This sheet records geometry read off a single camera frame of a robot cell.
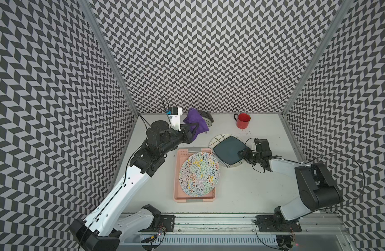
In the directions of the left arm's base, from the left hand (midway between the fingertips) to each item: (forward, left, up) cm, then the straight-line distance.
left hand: (197, 126), depth 64 cm
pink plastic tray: (-17, +10, -37) cm, 41 cm away
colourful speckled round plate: (-7, 0, -32) cm, 33 cm away
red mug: (+32, -31, -32) cm, 55 cm away
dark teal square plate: (+6, -17, -30) cm, 35 cm away
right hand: (+5, -24, -34) cm, 42 cm away
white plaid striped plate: (+16, -11, -35) cm, 40 cm away
